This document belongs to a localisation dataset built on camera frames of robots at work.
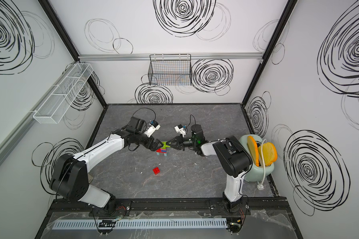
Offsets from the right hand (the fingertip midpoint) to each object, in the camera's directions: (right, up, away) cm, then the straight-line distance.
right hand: (168, 146), depth 82 cm
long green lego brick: (-2, 0, 0) cm, 2 cm away
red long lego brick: (-5, -3, +2) cm, 7 cm away
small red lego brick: (-7, -15, +2) cm, 17 cm away
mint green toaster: (+50, -10, -10) cm, 52 cm away
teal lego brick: (-7, -7, +9) cm, 13 cm away
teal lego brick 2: (-2, -7, +9) cm, 12 cm away
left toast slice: (+42, +2, -13) cm, 44 cm away
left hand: (-7, +2, +4) cm, 8 cm away
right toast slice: (+50, -1, -12) cm, 51 cm away
